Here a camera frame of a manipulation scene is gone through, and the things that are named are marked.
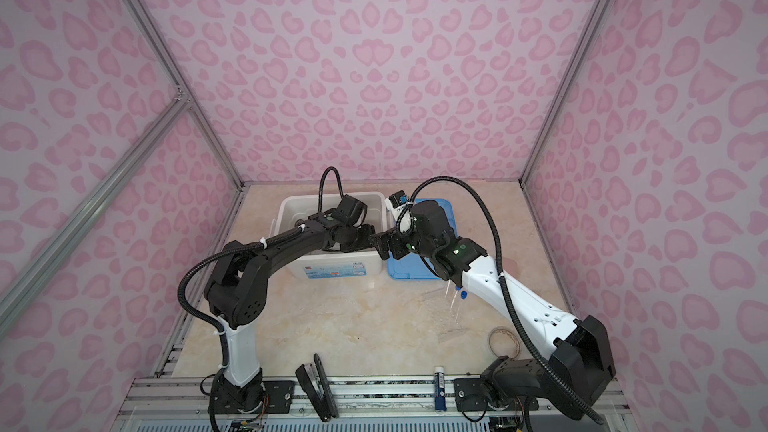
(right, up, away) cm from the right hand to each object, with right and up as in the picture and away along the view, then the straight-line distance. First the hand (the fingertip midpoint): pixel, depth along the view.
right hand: (385, 229), depth 75 cm
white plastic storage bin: (-31, +5, +20) cm, 37 cm away
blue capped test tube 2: (+19, -17, 0) cm, 26 cm away
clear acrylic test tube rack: (+17, -25, +12) cm, 33 cm away
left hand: (-4, -4, +19) cm, 20 cm away
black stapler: (-18, -38, -1) cm, 42 cm away
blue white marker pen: (+13, -39, -2) cm, 41 cm away
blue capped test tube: (+17, -17, +9) cm, 26 cm away
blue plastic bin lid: (+7, -8, -10) cm, 14 cm away
